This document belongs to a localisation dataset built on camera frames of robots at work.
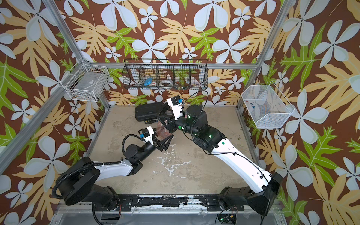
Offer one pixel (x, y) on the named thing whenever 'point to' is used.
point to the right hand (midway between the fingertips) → (159, 116)
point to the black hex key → (138, 131)
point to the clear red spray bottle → (162, 132)
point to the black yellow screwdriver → (150, 121)
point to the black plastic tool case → (147, 111)
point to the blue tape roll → (147, 81)
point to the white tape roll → (165, 81)
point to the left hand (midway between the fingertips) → (168, 128)
